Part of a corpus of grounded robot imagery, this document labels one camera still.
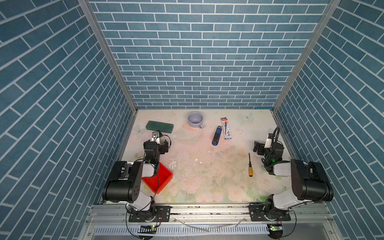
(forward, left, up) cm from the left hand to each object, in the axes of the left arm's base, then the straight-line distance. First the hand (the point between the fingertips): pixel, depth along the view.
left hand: (157, 139), depth 94 cm
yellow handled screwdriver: (-18, -57, -6) cm, 60 cm away
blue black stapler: (+4, -39, -2) cm, 39 cm away
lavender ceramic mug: (+19, -24, -3) cm, 31 cm away
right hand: (-2, -67, 0) cm, 67 cm away
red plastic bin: (-25, -3, -5) cm, 26 cm away
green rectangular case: (+15, 0, -6) cm, 16 cm away
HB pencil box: (+13, -47, -6) cm, 49 cm away
